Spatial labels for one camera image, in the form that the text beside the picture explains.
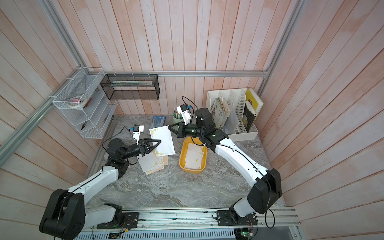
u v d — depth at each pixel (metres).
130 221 0.73
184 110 0.62
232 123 0.95
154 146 0.70
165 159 0.95
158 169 0.90
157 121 1.14
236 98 1.07
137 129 0.67
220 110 0.93
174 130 0.68
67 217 0.41
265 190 0.40
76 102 0.75
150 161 0.93
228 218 0.69
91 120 0.78
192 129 0.62
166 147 0.71
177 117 1.05
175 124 0.66
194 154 0.98
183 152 0.96
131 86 1.05
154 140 0.70
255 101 0.92
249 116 0.95
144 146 0.67
